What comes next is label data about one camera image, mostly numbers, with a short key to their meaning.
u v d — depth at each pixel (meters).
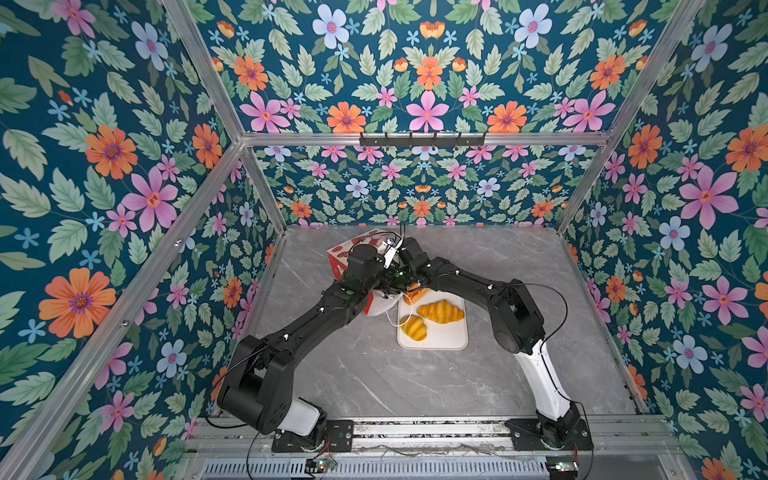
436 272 0.71
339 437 0.74
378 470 0.77
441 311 0.91
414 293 0.96
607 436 0.75
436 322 0.92
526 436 0.72
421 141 0.93
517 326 0.57
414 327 0.88
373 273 0.68
